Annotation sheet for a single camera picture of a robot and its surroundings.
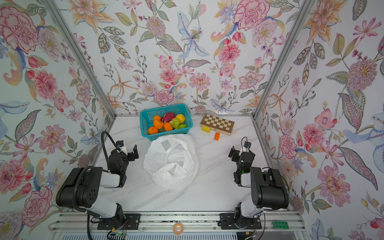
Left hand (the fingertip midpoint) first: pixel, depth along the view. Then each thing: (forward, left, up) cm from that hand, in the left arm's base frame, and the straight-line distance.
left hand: (130, 145), depth 92 cm
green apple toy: (+18, -31, -4) cm, 37 cm away
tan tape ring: (-43, -29, -9) cm, 52 cm away
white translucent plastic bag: (-5, -25, -11) cm, 28 cm away
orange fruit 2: (+16, -10, -5) cm, 20 cm away
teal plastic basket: (+27, -4, -6) cm, 28 cm away
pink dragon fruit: (+26, -21, -2) cm, 33 cm away
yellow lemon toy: (+26, -30, -3) cm, 40 cm away
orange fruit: (+23, -13, -1) cm, 27 cm away
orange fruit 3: (+19, -14, -2) cm, 24 cm away
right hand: (-2, -68, -1) cm, 68 cm away
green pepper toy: (+20, -26, -1) cm, 33 cm away
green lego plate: (-42, -80, -7) cm, 90 cm away
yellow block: (+19, -49, -8) cm, 53 cm away
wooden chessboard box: (+23, -57, -7) cm, 62 cm away
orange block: (+14, -56, -10) cm, 59 cm away
